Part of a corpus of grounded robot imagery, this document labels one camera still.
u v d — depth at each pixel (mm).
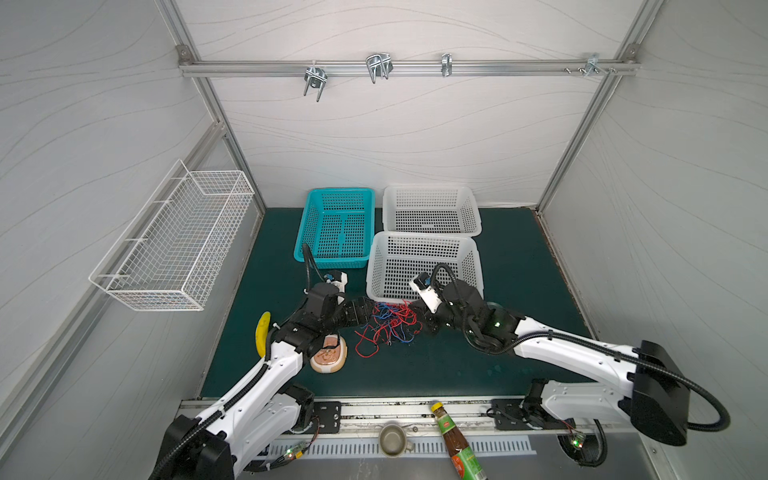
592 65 768
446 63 728
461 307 562
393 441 703
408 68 788
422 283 656
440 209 1182
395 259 1231
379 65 764
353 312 717
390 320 783
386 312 769
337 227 1149
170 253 684
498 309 603
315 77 793
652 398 393
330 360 801
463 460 649
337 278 737
